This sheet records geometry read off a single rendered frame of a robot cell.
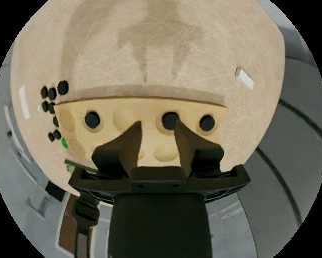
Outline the green disc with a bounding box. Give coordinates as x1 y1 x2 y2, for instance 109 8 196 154
61 138 68 148

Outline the white sheet of paper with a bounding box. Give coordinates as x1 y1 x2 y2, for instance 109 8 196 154
19 85 30 119

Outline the tan tray with round pockets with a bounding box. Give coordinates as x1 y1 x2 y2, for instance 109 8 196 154
54 96 228 165

